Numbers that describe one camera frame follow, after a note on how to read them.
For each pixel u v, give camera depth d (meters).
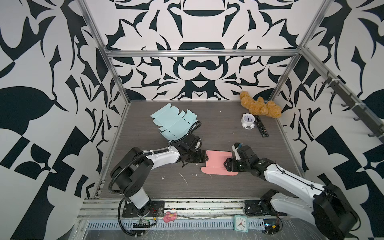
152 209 0.74
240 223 0.69
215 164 0.85
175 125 1.06
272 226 0.71
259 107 1.05
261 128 1.04
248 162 0.66
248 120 1.05
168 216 0.70
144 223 0.72
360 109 0.59
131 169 0.49
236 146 0.80
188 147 0.70
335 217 0.41
